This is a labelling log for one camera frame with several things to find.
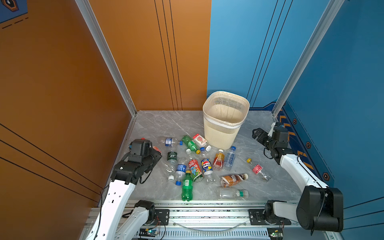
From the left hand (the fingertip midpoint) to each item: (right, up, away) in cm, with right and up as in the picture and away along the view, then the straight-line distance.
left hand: (160, 153), depth 74 cm
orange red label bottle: (+31, -7, +13) cm, 35 cm away
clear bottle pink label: (+53, -12, +11) cm, 56 cm away
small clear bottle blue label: (+1, +3, +23) cm, 23 cm away
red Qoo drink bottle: (+17, -10, +11) cm, 23 cm away
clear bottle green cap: (+37, -23, +7) cm, 44 cm away
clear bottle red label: (-3, +3, 0) cm, 4 cm away
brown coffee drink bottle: (+35, -16, +6) cm, 39 cm away
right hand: (+54, +9, +13) cm, 56 cm away
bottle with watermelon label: (+20, +4, +24) cm, 31 cm away
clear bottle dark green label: (+3, -10, +16) cm, 19 cm away
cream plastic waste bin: (+37, +22, +29) cm, 52 cm away
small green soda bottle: (+14, +2, +20) cm, 25 cm away
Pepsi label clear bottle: (+24, -10, +11) cm, 29 cm away
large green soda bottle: (+13, -18, +5) cm, 23 cm away
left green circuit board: (-5, -37, -3) cm, 38 cm away
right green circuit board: (+56, -38, -3) cm, 68 cm away
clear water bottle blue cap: (+38, -7, +15) cm, 41 cm away
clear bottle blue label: (+9, -12, +11) cm, 19 cm away
